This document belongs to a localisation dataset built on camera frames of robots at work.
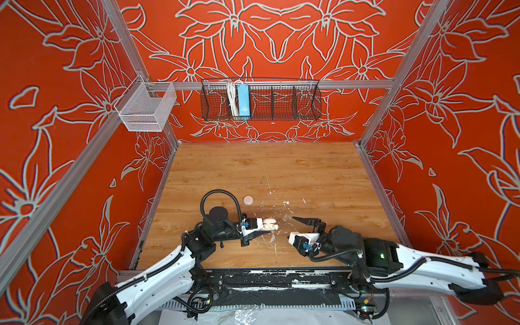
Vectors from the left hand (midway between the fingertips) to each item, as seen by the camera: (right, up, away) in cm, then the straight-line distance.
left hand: (267, 224), depth 69 cm
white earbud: (+11, +2, +26) cm, 28 cm away
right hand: (+7, +2, -4) cm, 9 cm away
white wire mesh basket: (-56, +44, +19) cm, 74 cm away
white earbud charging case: (+1, +1, -2) cm, 2 cm away
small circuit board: (+34, -29, 0) cm, 45 cm away
